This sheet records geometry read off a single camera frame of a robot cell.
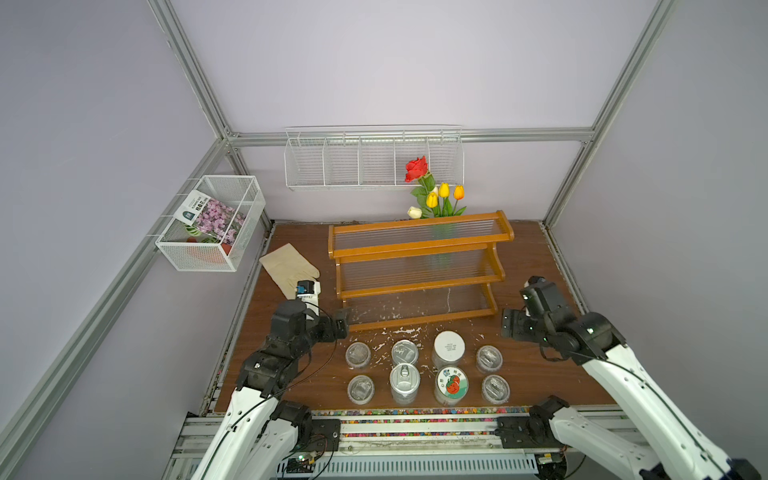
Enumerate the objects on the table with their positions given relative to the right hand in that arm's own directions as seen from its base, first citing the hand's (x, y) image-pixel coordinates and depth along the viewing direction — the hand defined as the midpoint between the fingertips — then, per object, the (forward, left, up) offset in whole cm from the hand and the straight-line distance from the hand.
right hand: (517, 320), depth 75 cm
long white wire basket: (+54, +39, +12) cm, 68 cm away
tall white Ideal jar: (-4, +17, -8) cm, 19 cm away
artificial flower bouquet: (+32, +20, +12) cm, 39 cm away
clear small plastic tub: (-4, +41, -12) cm, 43 cm away
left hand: (+2, +46, +1) cm, 46 cm away
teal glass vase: (+30, +15, -15) cm, 37 cm away
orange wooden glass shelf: (+16, +31, -2) cm, 35 cm away
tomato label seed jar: (-13, +17, -9) cm, 23 cm away
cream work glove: (+31, +71, -19) cm, 79 cm away
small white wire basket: (+14, +83, +13) cm, 85 cm away
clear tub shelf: (-13, +6, -12) cm, 19 cm away
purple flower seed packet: (+20, +77, +17) cm, 82 cm away
